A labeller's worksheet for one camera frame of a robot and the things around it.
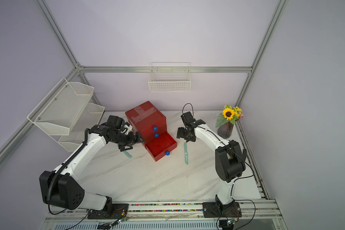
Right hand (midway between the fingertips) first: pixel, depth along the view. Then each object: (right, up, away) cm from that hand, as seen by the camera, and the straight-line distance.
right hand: (183, 138), depth 93 cm
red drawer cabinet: (-20, +9, -9) cm, 24 cm away
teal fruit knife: (+2, -10, +3) cm, 10 cm away
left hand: (-27, -3, -13) cm, 30 cm away
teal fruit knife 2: (-37, -12, +3) cm, 39 cm away
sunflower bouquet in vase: (+25, +11, -9) cm, 29 cm away
